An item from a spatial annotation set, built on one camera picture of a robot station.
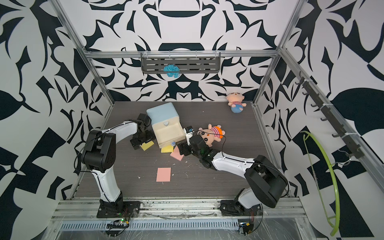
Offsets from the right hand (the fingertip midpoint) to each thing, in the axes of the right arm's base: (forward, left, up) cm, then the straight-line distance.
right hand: (183, 139), depth 86 cm
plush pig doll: (+6, -17, -4) cm, 19 cm away
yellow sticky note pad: (+1, +23, -9) cm, 25 cm away
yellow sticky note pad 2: (-1, +9, -10) cm, 14 cm away
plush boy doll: (+39, -38, -7) cm, 55 cm away
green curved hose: (-28, -55, +19) cm, 65 cm away
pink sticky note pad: (-3, +4, -11) cm, 13 cm away
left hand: (+7, +24, -11) cm, 27 cm away
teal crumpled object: (+35, +6, +21) cm, 42 cm away
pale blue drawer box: (+11, +11, -4) cm, 16 cm away
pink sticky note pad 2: (-15, +11, -12) cm, 23 cm away
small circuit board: (-38, +31, -14) cm, 51 cm away
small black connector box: (-40, -31, -14) cm, 52 cm away
